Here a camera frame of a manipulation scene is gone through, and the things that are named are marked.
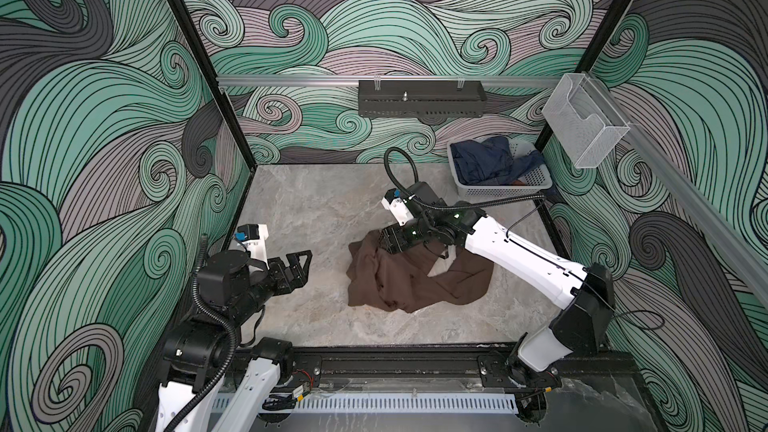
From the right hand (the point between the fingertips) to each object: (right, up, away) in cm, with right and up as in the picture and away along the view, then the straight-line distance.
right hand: (386, 239), depth 75 cm
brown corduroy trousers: (+4, -13, +6) cm, 15 cm away
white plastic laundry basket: (+57, +16, +32) cm, 67 cm away
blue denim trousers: (+41, +24, +35) cm, 59 cm away
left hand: (-20, -1, -13) cm, 23 cm away
